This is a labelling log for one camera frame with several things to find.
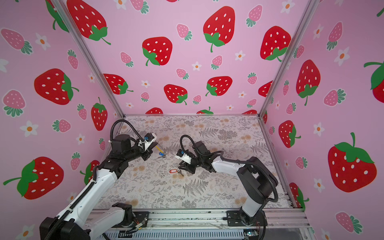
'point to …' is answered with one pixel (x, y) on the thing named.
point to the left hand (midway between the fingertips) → (155, 141)
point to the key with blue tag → (163, 155)
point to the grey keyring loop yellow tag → (159, 149)
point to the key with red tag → (174, 171)
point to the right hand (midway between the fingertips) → (179, 164)
